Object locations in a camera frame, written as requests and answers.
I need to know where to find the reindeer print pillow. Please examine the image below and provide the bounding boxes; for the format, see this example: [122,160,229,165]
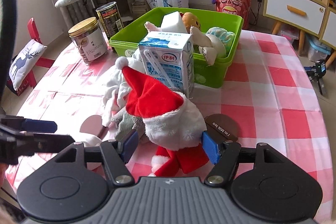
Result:
[9,39,47,91]

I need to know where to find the light blue soft toy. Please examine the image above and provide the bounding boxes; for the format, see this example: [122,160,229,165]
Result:
[206,27,236,56]

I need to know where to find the gold lid cookie jar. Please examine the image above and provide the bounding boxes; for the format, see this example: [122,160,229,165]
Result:
[68,17,108,65]

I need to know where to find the santa hat plush toy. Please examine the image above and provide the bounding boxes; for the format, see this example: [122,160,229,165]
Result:
[115,57,209,177]

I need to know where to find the white cloth soft toy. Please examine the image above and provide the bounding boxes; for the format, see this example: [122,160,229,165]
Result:
[101,62,131,127]

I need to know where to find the small tripod camera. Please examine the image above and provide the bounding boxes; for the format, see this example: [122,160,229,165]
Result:
[303,59,327,96]

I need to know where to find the red white checkered tablecloth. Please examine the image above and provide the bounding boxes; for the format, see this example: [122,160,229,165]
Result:
[18,31,334,222]

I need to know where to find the plush hamburger toy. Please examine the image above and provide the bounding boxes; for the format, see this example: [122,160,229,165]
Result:
[180,12,201,33]

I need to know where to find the tall printed drink can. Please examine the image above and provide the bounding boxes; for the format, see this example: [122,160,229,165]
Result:
[96,2,124,40]

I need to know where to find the grey plush toy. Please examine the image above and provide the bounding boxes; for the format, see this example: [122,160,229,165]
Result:
[110,107,145,141]

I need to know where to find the green plastic bin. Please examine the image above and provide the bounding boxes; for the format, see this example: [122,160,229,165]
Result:
[109,7,244,88]

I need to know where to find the blue white milk carton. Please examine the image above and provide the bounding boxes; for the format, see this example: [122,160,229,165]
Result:
[138,31,194,97]

